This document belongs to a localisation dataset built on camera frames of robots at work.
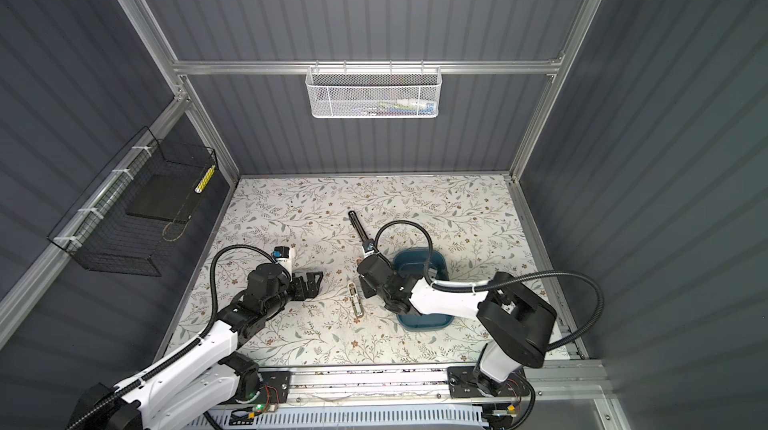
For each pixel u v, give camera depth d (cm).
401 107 92
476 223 106
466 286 51
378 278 65
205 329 55
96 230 64
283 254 74
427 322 82
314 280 77
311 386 75
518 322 45
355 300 87
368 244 75
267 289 64
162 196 74
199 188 80
